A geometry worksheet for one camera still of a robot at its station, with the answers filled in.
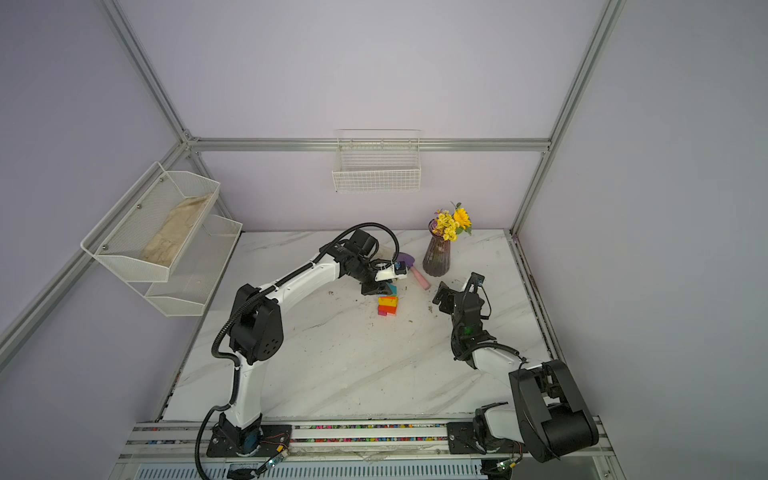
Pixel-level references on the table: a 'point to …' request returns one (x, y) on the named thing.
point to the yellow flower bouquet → (451, 224)
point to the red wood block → (388, 309)
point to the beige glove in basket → (164, 246)
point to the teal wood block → (394, 289)
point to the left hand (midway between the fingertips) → (386, 284)
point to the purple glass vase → (437, 256)
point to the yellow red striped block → (388, 303)
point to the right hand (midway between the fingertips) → (452, 286)
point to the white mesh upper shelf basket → (144, 235)
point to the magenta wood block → (382, 313)
